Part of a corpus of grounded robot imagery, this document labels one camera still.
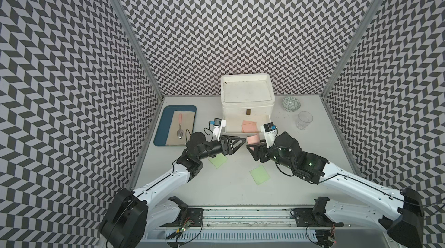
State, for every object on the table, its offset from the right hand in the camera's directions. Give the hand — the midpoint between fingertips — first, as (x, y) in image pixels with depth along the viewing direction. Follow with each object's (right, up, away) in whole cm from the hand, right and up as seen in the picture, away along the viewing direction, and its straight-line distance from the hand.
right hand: (253, 147), depth 73 cm
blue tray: (-50, 0, +24) cm, 55 cm away
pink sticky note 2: (0, +5, +14) cm, 15 cm away
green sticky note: (-16, -9, +13) cm, 23 cm away
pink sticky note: (-1, +8, +15) cm, 17 cm away
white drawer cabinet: (-1, +22, +14) cm, 26 cm away
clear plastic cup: (+34, +10, +29) cm, 46 cm away
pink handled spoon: (-40, +3, +29) cm, 49 cm away
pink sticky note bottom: (0, +4, -2) cm, 4 cm away
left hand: (-5, +3, -2) cm, 6 cm away
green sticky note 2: (+5, -16, +12) cm, 21 cm away
